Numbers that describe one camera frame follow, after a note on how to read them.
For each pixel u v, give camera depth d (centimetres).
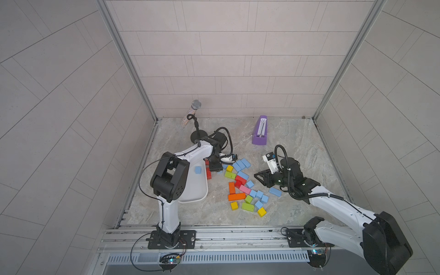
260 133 99
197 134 104
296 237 71
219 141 78
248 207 79
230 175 89
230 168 91
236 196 83
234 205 79
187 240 71
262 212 77
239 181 87
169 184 49
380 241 41
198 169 89
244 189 85
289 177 62
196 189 88
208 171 85
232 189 86
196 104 85
